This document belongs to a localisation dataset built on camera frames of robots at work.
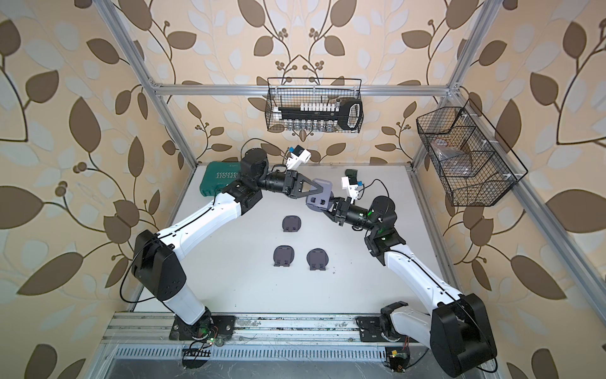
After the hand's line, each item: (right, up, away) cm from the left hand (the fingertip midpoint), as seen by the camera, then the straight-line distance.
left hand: (314, 187), depth 63 cm
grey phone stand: (+2, -4, +1) cm, 5 cm away
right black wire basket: (+50, +7, +10) cm, 51 cm away
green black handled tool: (+19, +6, +53) cm, 57 cm away
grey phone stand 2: (-9, -15, +36) cm, 40 cm away
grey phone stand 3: (-12, -26, +27) cm, 39 cm away
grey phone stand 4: (+1, -28, +27) cm, 38 cm away
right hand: (0, -5, +5) cm, 7 cm away
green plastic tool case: (-46, +6, +49) cm, 67 cm away
